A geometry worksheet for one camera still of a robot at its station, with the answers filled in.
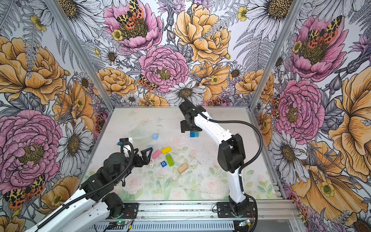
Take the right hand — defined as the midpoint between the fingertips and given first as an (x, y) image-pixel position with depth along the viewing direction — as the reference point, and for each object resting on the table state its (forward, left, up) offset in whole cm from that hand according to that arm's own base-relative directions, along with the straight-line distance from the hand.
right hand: (190, 133), depth 89 cm
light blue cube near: (0, +27, -13) cm, 31 cm away
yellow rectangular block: (-4, +16, -13) cm, 21 cm away
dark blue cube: (+7, -1, -11) cm, 13 cm away
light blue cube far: (+6, +24, -11) cm, 28 cm away
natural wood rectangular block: (-17, +5, -12) cm, 22 cm away
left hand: (-16, +23, +5) cm, 29 cm away
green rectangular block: (-10, +14, -13) cm, 21 cm away
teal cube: (+7, -4, -11) cm, 13 cm away
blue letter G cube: (-14, +17, -12) cm, 25 cm away
